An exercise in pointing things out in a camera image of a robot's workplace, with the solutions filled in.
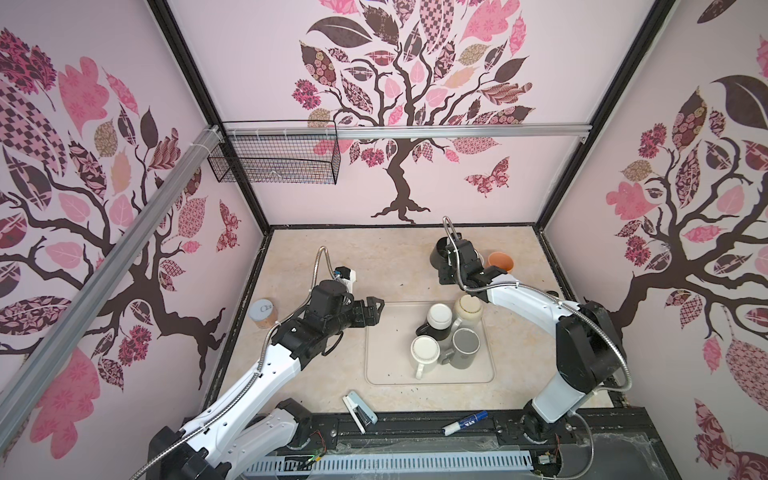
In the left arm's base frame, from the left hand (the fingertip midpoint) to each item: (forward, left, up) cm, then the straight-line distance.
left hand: (371, 308), depth 77 cm
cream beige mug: (+5, -28, -8) cm, 29 cm away
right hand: (+19, -23, -4) cm, 30 cm away
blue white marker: (-25, -20, -16) cm, 36 cm away
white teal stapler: (-21, +3, -16) cm, 27 cm away
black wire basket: (+49, +31, +16) cm, 60 cm away
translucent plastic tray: (-4, -4, -18) cm, 19 cm away
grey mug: (-7, -25, -7) cm, 27 cm away
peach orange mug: (+23, -43, -9) cm, 50 cm away
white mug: (-7, -15, -11) cm, 20 cm away
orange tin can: (+5, +34, -13) cm, 37 cm away
